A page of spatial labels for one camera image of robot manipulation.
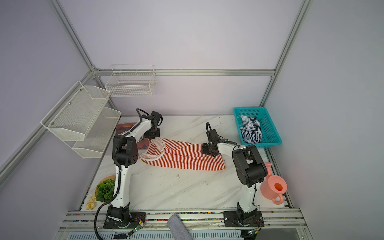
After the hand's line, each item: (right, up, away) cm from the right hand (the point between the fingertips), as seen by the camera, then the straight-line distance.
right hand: (203, 149), depth 99 cm
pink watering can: (+35, -15, -25) cm, 45 cm away
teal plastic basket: (+47, +9, +4) cm, 48 cm away
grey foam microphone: (-13, -33, -30) cm, 46 cm away
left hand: (-36, +8, +5) cm, 38 cm away
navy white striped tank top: (+36, +13, +11) cm, 40 cm away
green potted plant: (-49, -15, -27) cm, 58 cm away
